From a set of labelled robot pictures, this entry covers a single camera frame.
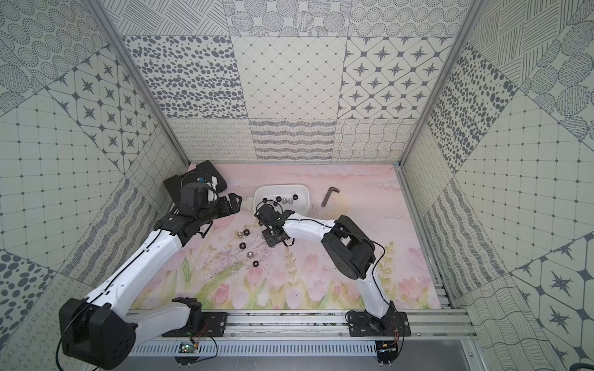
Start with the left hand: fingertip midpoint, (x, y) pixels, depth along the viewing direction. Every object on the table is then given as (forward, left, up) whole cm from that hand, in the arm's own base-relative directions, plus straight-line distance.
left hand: (229, 196), depth 81 cm
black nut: (-2, -2, -22) cm, 22 cm away
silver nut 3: (+14, -17, -21) cm, 30 cm away
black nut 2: (-8, -1, -22) cm, 24 cm away
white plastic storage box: (+17, -21, -22) cm, 35 cm away
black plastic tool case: (+27, +28, -18) cm, 43 cm away
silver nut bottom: (+14, -10, -22) cm, 28 cm away
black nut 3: (+14, -8, -21) cm, 26 cm away
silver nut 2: (-12, -5, -23) cm, 26 cm away
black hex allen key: (+18, -37, -21) cm, 47 cm away
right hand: (-5, -16, -21) cm, 27 cm away
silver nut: (-3, +1, -22) cm, 22 cm away
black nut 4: (+15, -14, -21) cm, 30 cm away
